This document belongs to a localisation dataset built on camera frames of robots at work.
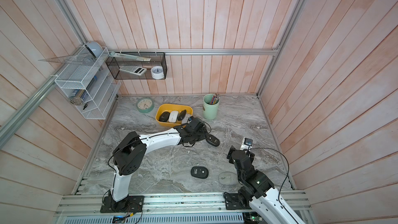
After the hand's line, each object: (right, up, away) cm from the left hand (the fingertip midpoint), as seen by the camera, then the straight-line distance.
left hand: (204, 137), depth 91 cm
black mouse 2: (-15, +13, +13) cm, 23 cm away
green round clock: (-42, +20, +20) cm, 50 cm away
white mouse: (-21, +12, +13) cm, 27 cm away
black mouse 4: (-3, -17, -10) cm, 20 cm away
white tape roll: (-29, +39, +2) cm, 49 cm away
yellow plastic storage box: (-25, +18, +16) cm, 35 cm away
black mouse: (-27, +12, +13) cm, 32 cm away
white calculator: (-45, +43, +7) cm, 62 cm away
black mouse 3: (+5, -2, +1) cm, 6 cm away
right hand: (+17, -3, -11) cm, 21 cm away
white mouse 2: (-12, +10, +12) cm, 20 cm away
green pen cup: (+4, +16, +10) cm, 19 cm away
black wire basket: (-44, +46, +10) cm, 64 cm away
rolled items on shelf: (-64, +23, -15) cm, 70 cm away
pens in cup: (+7, +23, +4) cm, 25 cm away
